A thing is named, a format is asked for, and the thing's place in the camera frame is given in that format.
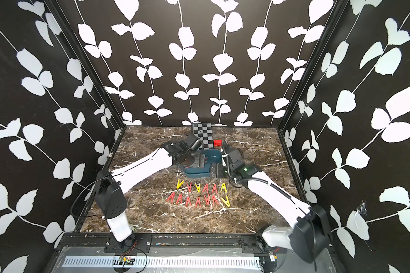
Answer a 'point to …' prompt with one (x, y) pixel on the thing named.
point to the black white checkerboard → (203, 131)
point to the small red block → (217, 142)
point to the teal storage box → (212, 156)
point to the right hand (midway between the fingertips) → (216, 166)
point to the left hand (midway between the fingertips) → (198, 160)
